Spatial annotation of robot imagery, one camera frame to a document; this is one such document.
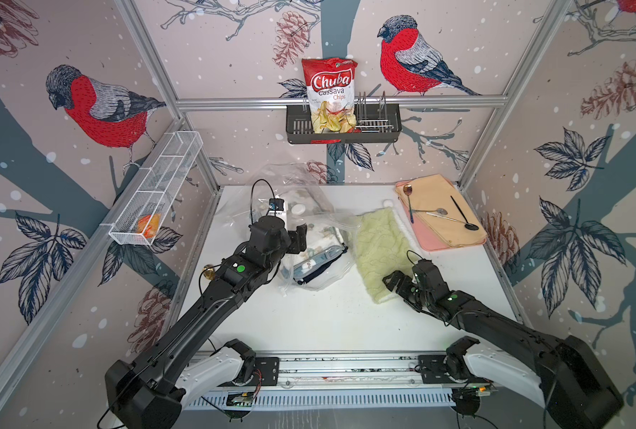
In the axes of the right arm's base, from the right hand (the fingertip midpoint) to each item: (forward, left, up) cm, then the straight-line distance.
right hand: (390, 284), depth 87 cm
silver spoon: (+35, -26, -3) cm, 44 cm away
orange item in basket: (0, +66, +30) cm, 72 cm away
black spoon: (+28, -35, -3) cm, 45 cm away
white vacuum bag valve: (+23, +32, +10) cm, 41 cm away
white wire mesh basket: (+4, +72, +28) cm, 78 cm away
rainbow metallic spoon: (+46, -14, -2) cm, 48 cm away
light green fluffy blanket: (+14, +1, 0) cm, 14 cm away
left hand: (+7, +29, +25) cm, 38 cm away
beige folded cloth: (+39, -26, -3) cm, 47 cm away
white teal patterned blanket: (+11, +22, +6) cm, 25 cm away
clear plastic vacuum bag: (+50, +38, -2) cm, 63 cm away
